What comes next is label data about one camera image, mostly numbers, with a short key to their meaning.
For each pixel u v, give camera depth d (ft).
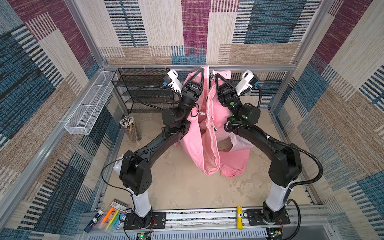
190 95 1.68
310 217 2.45
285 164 1.54
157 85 1.80
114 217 2.44
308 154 1.41
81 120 2.32
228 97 1.75
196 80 1.86
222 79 1.72
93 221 2.37
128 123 2.93
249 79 1.68
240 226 2.34
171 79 1.74
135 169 1.54
